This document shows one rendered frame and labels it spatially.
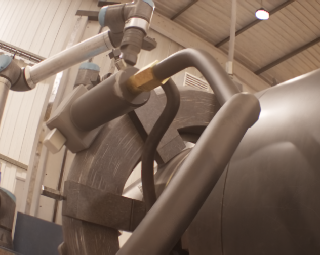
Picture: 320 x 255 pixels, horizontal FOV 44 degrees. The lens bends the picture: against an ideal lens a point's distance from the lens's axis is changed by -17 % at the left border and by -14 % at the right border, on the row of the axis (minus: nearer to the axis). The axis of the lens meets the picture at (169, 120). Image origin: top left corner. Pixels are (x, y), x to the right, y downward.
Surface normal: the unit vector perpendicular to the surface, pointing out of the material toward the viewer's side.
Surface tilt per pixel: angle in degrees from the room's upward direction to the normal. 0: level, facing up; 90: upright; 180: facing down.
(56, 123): 158
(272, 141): 80
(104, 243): 90
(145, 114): 90
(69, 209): 90
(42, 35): 90
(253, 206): 99
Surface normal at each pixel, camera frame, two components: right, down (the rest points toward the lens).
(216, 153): 0.40, -0.46
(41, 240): 0.08, -0.40
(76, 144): -0.45, 0.69
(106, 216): 0.60, -0.23
